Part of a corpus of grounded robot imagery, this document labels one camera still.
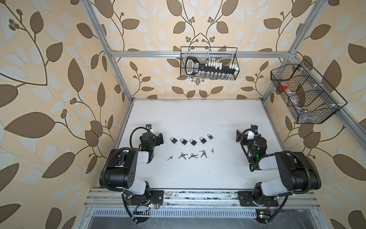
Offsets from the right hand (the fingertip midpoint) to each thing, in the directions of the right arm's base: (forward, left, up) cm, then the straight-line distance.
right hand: (246, 132), depth 91 cm
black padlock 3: (-1, +27, -8) cm, 28 cm away
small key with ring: (-8, +22, -8) cm, 25 cm away
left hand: (+3, +60, -3) cm, 60 cm away
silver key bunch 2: (-12, +34, -8) cm, 37 cm away
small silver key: (-12, +49, -8) cm, 51 cm away
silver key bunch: (-11, +41, -8) cm, 43 cm away
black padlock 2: (-2, +34, -9) cm, 35 cm away
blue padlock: (+2, +22, -9) cm, 24 cm away
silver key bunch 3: (-10, +28, -9) cm, 31 cm away
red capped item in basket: (+20, -23, +21) cm, 37 cm away
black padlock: (-1, +40, -8) cm, 41 cm away
